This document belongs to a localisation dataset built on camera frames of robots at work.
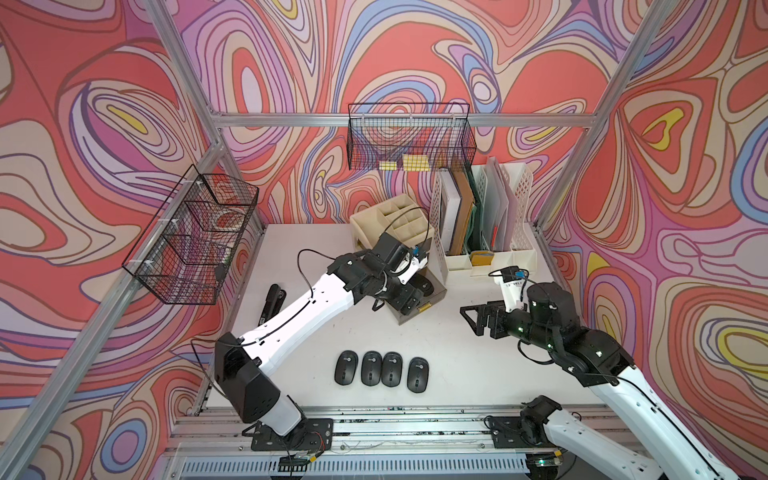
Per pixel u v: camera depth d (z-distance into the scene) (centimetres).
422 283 98
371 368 82
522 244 123
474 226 91
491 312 59
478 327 60
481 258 98
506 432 73
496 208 86
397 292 65
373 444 73
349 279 50
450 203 91
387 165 83
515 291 60
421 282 97
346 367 83
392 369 82
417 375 81
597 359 45
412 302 65
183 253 74
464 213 93
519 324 56
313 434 72
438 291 95
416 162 91
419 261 66
